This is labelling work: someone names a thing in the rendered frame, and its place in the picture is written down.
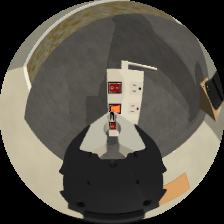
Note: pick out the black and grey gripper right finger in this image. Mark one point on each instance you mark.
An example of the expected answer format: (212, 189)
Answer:
(132, 139)

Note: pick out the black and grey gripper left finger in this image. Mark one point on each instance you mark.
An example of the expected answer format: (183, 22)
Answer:
(92, 139)

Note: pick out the white power strip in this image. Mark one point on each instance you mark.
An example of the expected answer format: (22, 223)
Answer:
(124, 90)

